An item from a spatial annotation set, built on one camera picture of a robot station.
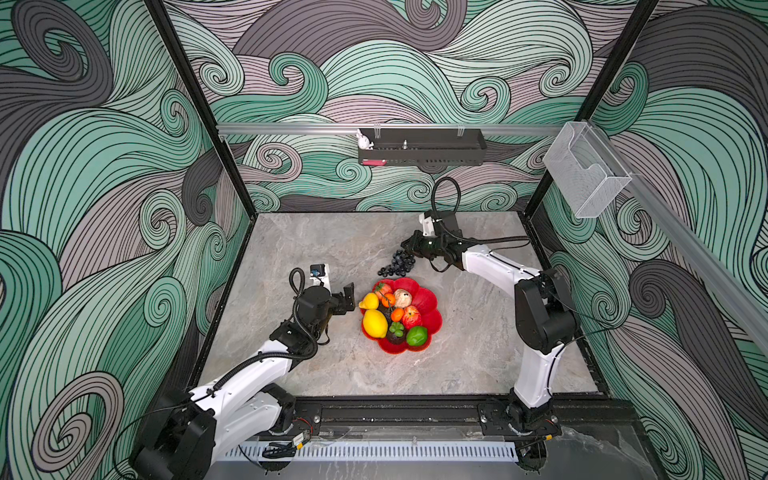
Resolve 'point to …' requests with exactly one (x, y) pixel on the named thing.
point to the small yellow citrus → (370, 301)
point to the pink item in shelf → (367, 162)
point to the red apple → (411, 317)
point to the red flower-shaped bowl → (422, 298)
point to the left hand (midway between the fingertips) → (339, 282)
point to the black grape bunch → (402, 263)
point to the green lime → (417, 336)
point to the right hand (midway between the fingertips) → (397, 244)
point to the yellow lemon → (375, 323)
